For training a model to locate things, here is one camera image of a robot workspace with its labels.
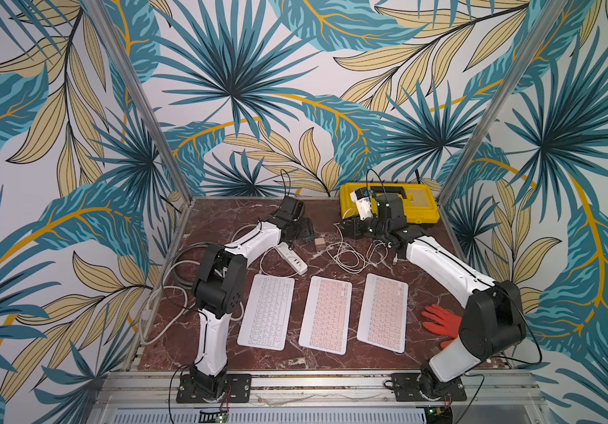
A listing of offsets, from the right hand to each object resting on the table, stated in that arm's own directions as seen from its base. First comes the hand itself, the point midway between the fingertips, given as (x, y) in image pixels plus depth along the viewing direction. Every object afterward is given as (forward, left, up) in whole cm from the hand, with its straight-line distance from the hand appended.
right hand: (342, 220), depth 85 cm
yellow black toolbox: (+11, -30, -4) cm, 32 cm away
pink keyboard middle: (-24, +6, -21) cm, 32 cm away
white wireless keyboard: (-23, +26, -21) cm, 40 cm away
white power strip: (+2, +19, -19) cm, 27 cm away
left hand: (+5, +12, -12) cm, 17 cm away
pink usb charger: (+6, +6, -20) cm, 22 cm away
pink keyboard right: (-23, -13, -22) cm, 34 cm away
